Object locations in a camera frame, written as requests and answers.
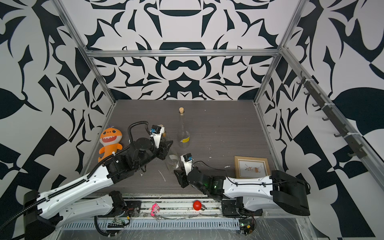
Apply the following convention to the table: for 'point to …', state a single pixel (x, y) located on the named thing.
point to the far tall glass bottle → (184, 136)
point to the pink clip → (155, 209)
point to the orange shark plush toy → (110, 137)
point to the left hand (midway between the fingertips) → (168, 137)
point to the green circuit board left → (117, 223)
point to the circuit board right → (246, 226)
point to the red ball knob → (197, 205)
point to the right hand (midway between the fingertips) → (175, 169)
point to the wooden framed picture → (251, 167)
